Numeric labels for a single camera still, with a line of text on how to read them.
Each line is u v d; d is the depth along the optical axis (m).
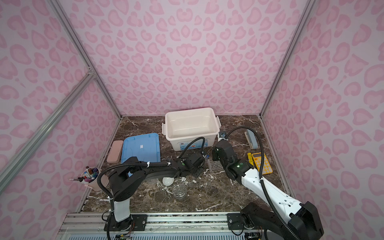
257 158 0.94
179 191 0.85
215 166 0.91
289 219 0.39
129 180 0.48
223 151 0.57
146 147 1.01
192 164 0.69
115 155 0.96
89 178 0.79
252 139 1.00
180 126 1.09
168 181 0.85
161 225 0.73
